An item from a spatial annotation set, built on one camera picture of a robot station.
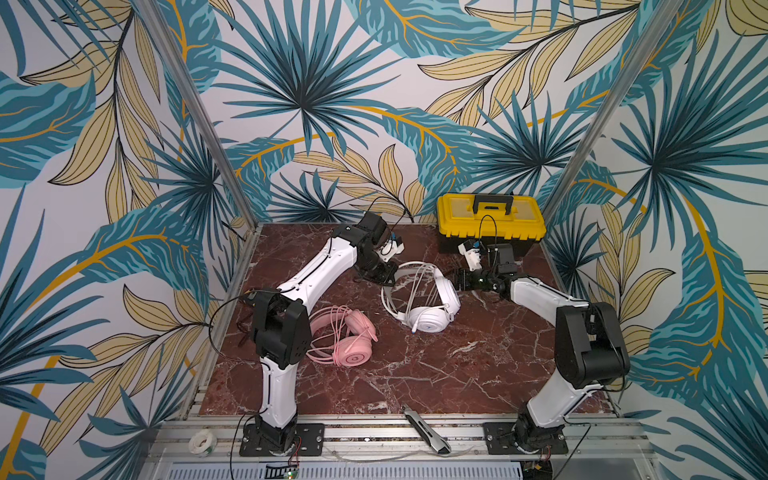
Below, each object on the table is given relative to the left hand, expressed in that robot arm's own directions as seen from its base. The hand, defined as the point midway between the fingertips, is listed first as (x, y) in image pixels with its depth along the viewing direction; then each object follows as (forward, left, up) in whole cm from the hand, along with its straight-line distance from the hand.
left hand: (392, 283), depth 84 cm
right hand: (+8, -18, -7) cm, 21 cm away
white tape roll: (-38, +45, -15) cm, 60 cm away
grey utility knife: (-36, -12, -14) cm, 41 cm away
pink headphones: (-10, +15, -14) cm, 23 cm away
